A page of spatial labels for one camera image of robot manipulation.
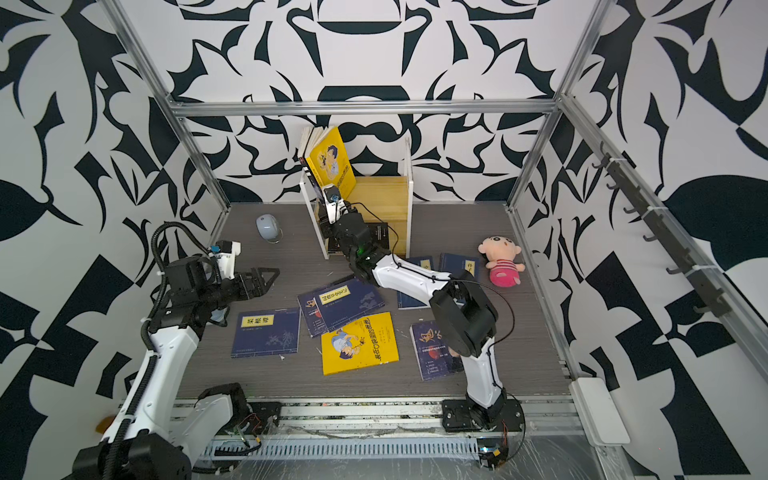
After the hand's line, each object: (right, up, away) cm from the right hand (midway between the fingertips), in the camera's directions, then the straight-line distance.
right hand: (328, 196), depth 80 cm
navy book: (-20, -39, +9) cm, 44 cm away
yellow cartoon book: (+10, -40, +5) cm, 42 cm away
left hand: (-16, -19, -3) cm, 25 cm away
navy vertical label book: (+39, -20, +22) cm, 49 cm away
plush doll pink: (+52, -16, +17) cm, 57 cm away
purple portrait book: (+28, -42, +3) cm, 51 cm away
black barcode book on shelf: (-4, +4, +1) cm, 6 cm away
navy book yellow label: (+3, -30, +12) cm, 33 cm away
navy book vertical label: (+22, -31, +14) cm, 40 cm away
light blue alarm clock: (-25, -8, +24) cm, 36 cm away
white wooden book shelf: (+15, +1, +18) cm, 23 cm away
